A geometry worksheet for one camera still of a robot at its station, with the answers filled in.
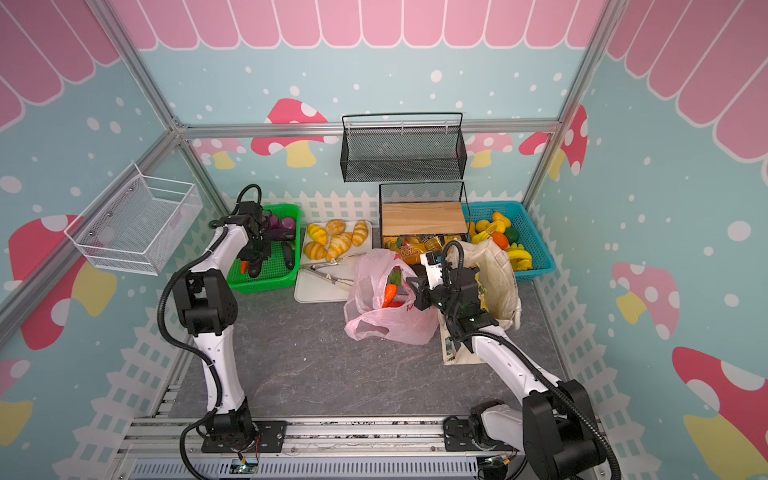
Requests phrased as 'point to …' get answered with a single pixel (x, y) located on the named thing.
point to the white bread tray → (323, 281)
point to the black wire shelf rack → (423, 208)
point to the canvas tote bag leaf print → (500, 300)
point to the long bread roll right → (360, 233)
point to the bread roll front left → (315, 250)
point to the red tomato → (396, 304)
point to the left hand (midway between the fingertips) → (257, 258)
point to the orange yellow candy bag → (410, 249)
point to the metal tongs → (310, 269)
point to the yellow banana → (521, 260)
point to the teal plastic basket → (542, 262)
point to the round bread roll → (335, 226)
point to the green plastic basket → (274, 272)
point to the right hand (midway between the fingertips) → (408, 278)
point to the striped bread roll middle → (339, 245)
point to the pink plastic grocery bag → (364, 314)
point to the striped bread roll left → (318, 234)
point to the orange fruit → (500, 239)
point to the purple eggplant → (282, 234)
